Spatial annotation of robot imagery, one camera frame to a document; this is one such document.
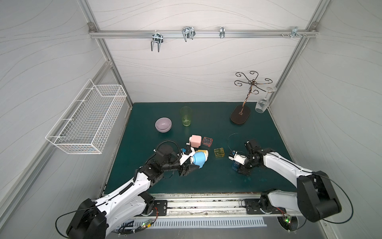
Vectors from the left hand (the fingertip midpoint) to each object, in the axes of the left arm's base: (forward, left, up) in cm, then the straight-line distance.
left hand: (196, 162), depth 74 cm
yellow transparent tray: (+13, -15, -15) cm, 25 cm away
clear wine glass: (+36, -41, +7) cm, 55 cm away
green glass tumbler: (+38, +8, -4) cm, 39 cm away
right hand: (+5, -28, -15) cm, 32 cm away
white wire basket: (+10, +52, +16) cm, 56 cm away
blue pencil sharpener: (0, -1, +4) cm, 5 cm away
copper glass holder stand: (+44, -33, -12) cm, 57 cm away
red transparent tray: (+21, -7, -15) cm, 27 cm away
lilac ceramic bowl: (+32, +24, -11) cm, 41 cm away
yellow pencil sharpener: (+9, -6, -8) cm, 13 cm away
